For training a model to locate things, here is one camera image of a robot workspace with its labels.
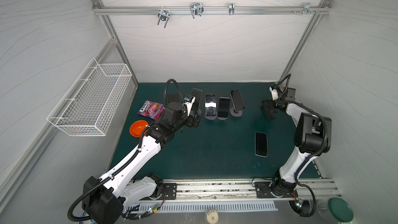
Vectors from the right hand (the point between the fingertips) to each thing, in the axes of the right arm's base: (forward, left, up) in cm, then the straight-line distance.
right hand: (274, 96), depth 99 cm
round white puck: (-64, +39, +2) cm, 76 cm away
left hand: (-22, +49, +15) cm, 56 cm away
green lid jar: (-59, -10, +1) cm, 60 cm away
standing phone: (-9, +41, 0) cm, 42 cm away
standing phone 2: (-10, +33, 0) cm, 34 cm away
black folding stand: (-12, +7, +3) cm, 14 cm away
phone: (-4, +50, +5) cm, 50 cm away
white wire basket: (-29, +96, +23) cm, 103 cm away
